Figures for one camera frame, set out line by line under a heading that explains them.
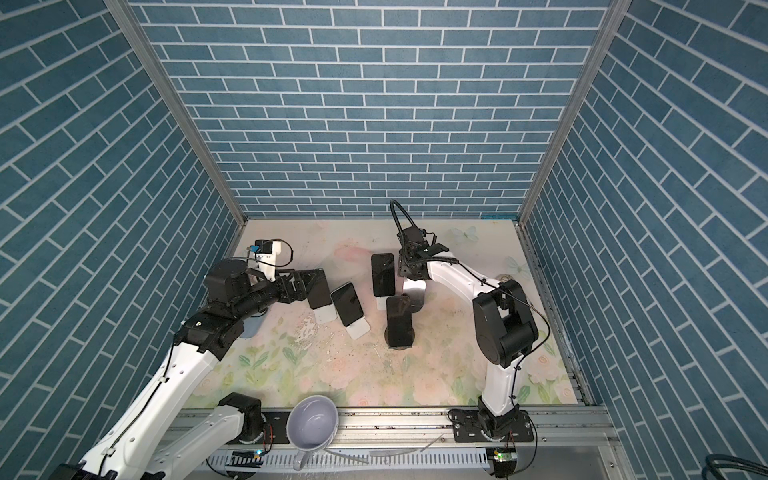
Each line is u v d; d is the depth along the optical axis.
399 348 0.86
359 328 0.90
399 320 0.82
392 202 0.78
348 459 0.64
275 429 0.73
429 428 0.75
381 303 0.96
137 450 0.40
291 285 0.64
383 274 0.92
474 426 0.74
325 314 0.94
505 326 0.50
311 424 0.74
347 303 1.02
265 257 0.64
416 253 0.72
